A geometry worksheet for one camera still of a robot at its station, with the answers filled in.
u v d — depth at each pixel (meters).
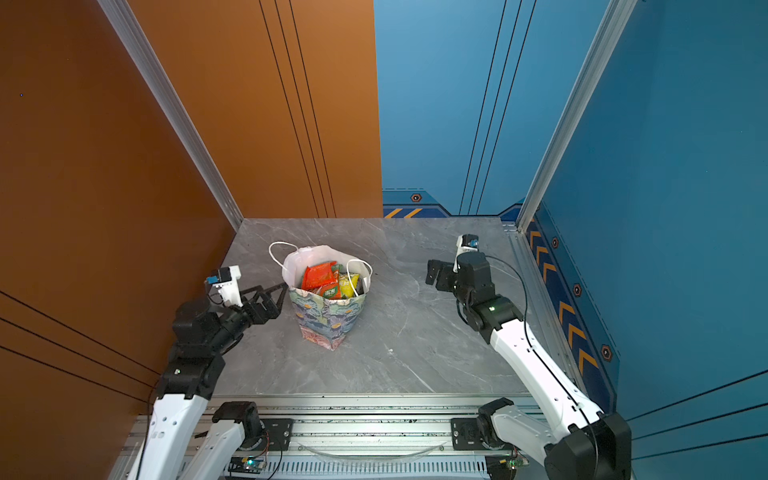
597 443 0.37
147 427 0.45
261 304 0.63
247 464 0.71
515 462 0.70
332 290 0.77
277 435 0.73
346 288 0.79
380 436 0.75
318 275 0.82
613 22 0.71
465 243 0.66
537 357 0.46
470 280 0.54
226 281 0.61
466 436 0.72
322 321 0.76
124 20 0.70
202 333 0.52
